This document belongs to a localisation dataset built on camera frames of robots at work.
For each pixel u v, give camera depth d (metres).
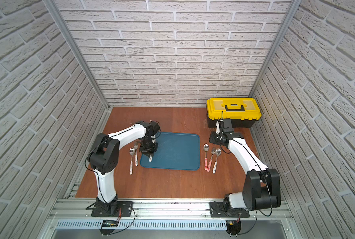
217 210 0.74
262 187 0.42
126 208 0.73
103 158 0.51
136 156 0.92
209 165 0.89
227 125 0.67
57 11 0.71
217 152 0.92
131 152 0.93
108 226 0.72
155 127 0.81
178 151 0.93
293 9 0.69
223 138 0.62
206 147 0.95
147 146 0.79
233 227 0.69
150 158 0.89
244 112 0.97
